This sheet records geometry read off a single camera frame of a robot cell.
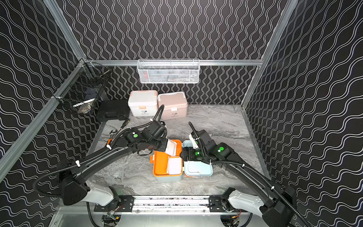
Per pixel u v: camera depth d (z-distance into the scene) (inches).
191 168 30.7
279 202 15.1
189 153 25.1
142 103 41.1
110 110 43.2
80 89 36.4
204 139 21.9
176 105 40.5
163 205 29.6
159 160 30.7
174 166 30.4
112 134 39.9
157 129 22.4
